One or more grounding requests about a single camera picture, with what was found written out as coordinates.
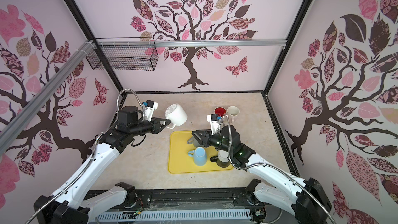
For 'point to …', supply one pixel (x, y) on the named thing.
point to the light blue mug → (199, 156)
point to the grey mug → (192, 140)
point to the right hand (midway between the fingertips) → (193, 132)
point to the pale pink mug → (233, 111)
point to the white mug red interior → (220, 111)
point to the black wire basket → (135, 54)
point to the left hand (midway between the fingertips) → (169, 125)
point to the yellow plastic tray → (179, 160)
